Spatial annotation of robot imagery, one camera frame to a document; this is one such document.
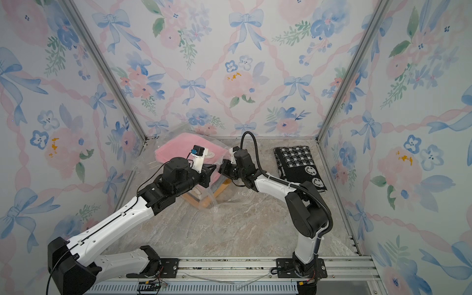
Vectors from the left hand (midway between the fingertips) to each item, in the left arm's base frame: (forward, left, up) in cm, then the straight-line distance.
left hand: (216, 165), depth 72 cm
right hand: (+8, +2, -12) cm, 15 cm away
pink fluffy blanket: (+22, +22, -12) cm, 33 cm away
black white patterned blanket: (+19, -41, -25) cm, 52 cm away
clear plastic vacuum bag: (+2, -1, -28) cm, 28 cm away
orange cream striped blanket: (-5, +8, -17) cm, 19 cm away
